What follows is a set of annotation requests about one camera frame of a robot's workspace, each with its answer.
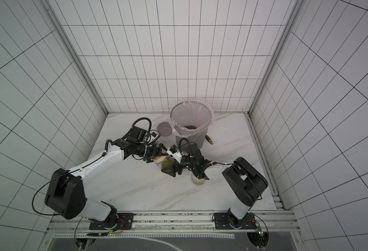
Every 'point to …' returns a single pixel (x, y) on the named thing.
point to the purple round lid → (164, 128)
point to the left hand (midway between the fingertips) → (163, 158)
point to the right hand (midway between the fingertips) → (166, 159)
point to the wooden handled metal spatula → (209, 139)
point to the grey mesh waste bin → (199, 139)
